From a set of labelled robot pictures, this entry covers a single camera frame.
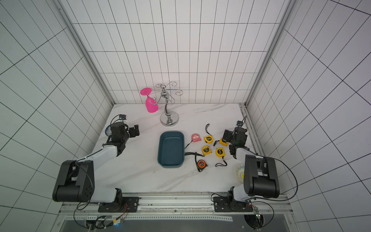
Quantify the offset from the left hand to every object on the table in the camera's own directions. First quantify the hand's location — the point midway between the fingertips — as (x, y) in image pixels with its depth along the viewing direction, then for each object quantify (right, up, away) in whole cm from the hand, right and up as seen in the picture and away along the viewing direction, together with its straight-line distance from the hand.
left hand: (130, 128), depth 93 cm
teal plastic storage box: (+27, -14, -2) cm, 30 cm away
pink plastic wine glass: (+12, +15, +6) cm, 21 cm away
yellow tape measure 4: (+58, -16, -3) cm, 61 cm away
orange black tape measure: (+46, -21, -10) cm, 51 cm away
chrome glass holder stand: (+25, +6, +17) cm, 31 cm away
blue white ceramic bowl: (-18, -2, +6) cm, 20 cm away
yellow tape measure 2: (+61, -10, +2) cm, 62 cm away
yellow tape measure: (+52, -8, +4) cm, 53 cm away
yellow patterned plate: (+69, -26, -10) cm, 74 cm away
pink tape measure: (+43, -7, +5) cm, 44 cm away
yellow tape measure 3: (+50, -14, -3) cm, 52 cm away
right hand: (+66, -1, +2) cm, 66 cm away
